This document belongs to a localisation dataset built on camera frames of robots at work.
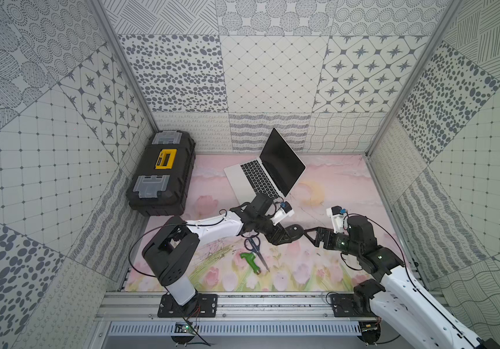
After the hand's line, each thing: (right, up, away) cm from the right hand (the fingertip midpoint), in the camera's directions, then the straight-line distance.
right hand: (311, 235), depth 78 cm
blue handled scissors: (-22, -6, +10) cm, 25 cm away
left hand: (-8, +1, +4) cm, 9 cm away
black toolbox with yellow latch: (-60, +19, +8) cm, 63 cm away
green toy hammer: (-23, -10, +6) cm, 26 cm away
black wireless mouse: (-6, +1, +3) cm, 7 cm away
